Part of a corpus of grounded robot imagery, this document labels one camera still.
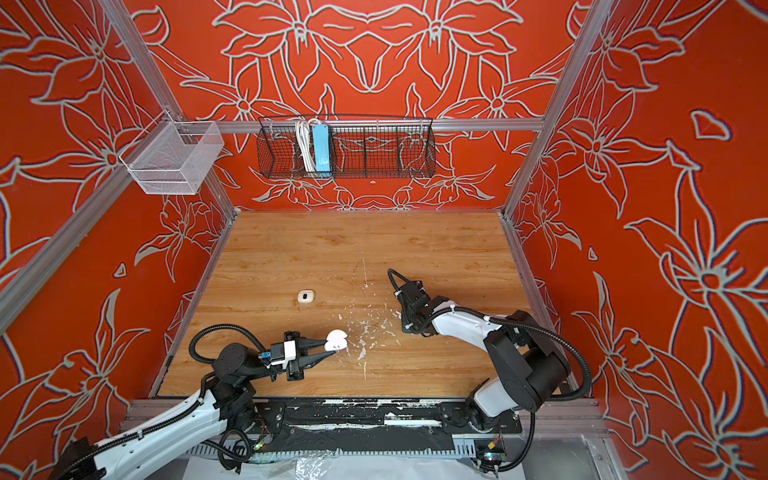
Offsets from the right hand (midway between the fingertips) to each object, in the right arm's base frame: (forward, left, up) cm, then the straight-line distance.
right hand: (409, 320), depth 90 cm
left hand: (-15, +19, +22) cm, 33 cm away
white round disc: (-15, +18, +24) cm, 33 cm away
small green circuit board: (-34, -18, 0) cm, 38 cm away
